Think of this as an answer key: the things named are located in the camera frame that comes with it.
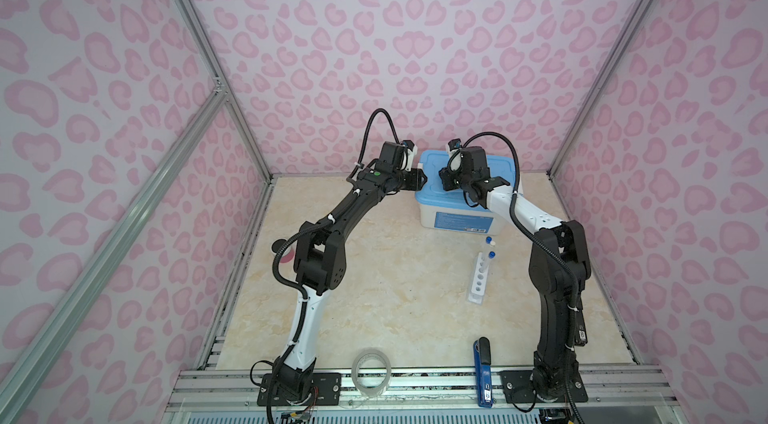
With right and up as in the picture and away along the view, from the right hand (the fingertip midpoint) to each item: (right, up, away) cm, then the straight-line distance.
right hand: (447, 169), depth 97 cm
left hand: (-7, -1, -3) cm, 8 cm away
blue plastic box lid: (-5, -8, -4) cm, 10 cm away
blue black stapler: (+5, -50, -23) cm, 56 cm away
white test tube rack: (+8, -33, -9) cm, 35 cm away
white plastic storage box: (+5, -16, 0) cm, 17 cm away
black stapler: (+32, -44, -18) cm, 57 cm away
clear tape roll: (-25, -55, -26) cm, 65 cm away
